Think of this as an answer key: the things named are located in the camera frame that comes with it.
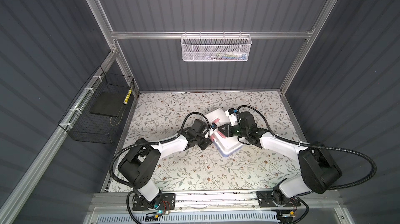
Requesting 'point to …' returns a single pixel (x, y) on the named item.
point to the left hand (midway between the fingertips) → (208, 138)
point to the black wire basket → (95, 115)
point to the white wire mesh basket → (213, 48)
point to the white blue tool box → (225, 146)
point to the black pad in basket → (109, 103)
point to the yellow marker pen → (127, 96)
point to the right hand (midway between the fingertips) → (220, 130)
